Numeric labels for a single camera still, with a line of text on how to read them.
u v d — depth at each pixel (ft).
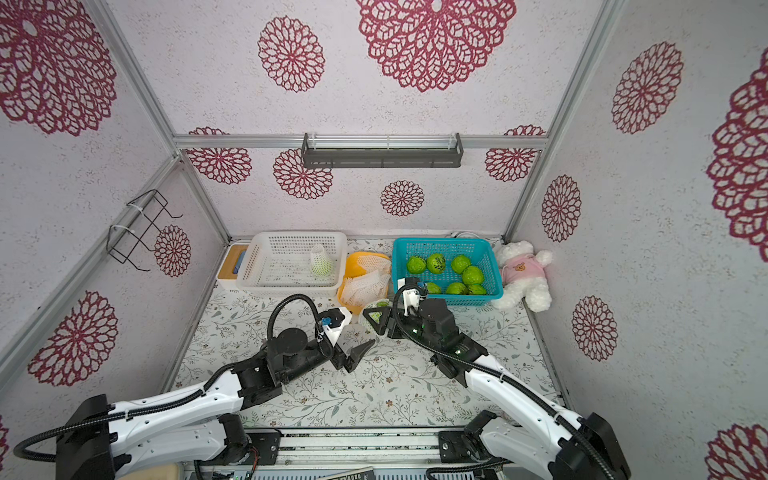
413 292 2.22
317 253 3.30
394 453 2.42
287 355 1.74
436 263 3.47
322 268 3.37
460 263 3.48
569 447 1.32
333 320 1.91
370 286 3.20
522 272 3.28
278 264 3.70
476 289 3.19
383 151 3.04
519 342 3.04
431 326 1.90
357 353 2.04
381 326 2.14
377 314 2.25
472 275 3.30
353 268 3.55
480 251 3.55
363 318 2.28
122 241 2.39
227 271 3.41
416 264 3.48
